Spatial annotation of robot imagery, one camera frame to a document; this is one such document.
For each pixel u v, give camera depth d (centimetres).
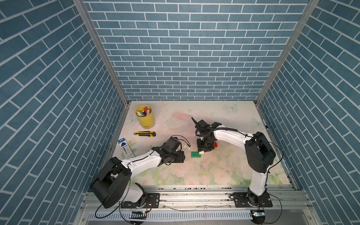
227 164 87
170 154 67
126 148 92
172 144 68
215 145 92
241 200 73
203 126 75
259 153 50
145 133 99
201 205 73
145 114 99
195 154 89
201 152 87
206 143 78
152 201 73
